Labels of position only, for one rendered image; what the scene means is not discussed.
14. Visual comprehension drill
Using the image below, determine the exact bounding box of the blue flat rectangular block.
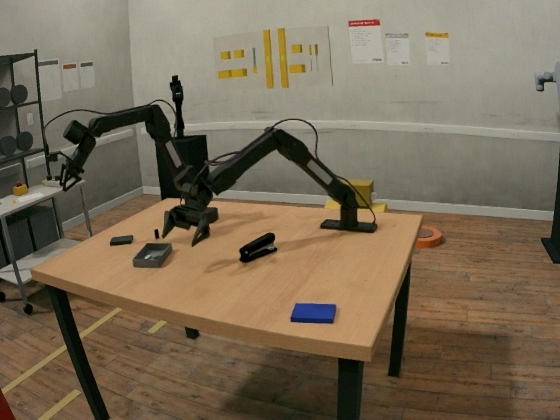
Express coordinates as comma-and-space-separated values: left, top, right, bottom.
290, 303, 336, 324

